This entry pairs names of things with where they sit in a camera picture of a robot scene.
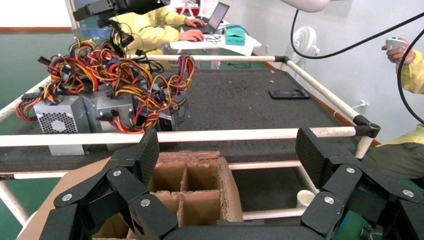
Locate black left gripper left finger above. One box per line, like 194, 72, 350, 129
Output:
39, 128, 180, 240

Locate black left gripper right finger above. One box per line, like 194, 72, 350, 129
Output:
295, 127, 424, 240

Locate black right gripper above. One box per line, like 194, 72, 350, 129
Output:
72, 0, 172, 22

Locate white remote control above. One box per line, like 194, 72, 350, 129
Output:
385, 37, 407, 52

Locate brown cardboard box with dividers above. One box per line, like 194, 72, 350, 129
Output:
16, 150, 245, 240

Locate red box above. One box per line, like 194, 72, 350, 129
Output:
175, 6, 200, 16

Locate teal box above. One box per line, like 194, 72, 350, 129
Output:
224, 25, 247, 47

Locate typing person right hand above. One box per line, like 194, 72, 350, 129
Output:
178, 28, 205, 43

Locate typing person left hand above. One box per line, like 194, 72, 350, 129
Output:
184, 17, 207, 28

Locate operator hand with yellow sleeve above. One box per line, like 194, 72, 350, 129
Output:
380, 41, 416, 66

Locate white paper cup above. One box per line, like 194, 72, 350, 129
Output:
295, 189, 321, 210

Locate operator in yellow jacket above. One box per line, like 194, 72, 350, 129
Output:
361, 49, 424, 182

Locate person in yellow jacket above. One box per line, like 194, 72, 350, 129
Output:
110, 6, 191, 57

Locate power supply with mesh grille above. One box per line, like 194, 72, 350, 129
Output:
132, 54, 196, 133

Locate silver power supply vented side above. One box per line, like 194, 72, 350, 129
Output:
14, 74, 92, 157

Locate black smartphone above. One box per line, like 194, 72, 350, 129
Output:
268, 88, 311, 101

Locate grey laptop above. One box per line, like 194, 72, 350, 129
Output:
194, 1, 231, 35

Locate white standing fan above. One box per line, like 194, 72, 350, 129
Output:
285, 25, 321, 66

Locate white desk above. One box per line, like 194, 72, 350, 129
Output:
168, 19, 263, 58

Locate colourful cable bundle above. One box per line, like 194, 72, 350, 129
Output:
37, 35, 133, 97

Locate silver power supply colourful wires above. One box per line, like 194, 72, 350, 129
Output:
96, 94, 135, 134
79, 92, 100, 133

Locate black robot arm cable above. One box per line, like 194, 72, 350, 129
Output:
396, 29, 424, 125
290, 9, 424, 61

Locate white pipe table frame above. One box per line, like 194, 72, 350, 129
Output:
0, 53, 382, 227

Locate thin black desk cable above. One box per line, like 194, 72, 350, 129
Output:
203, 33, 222, 46

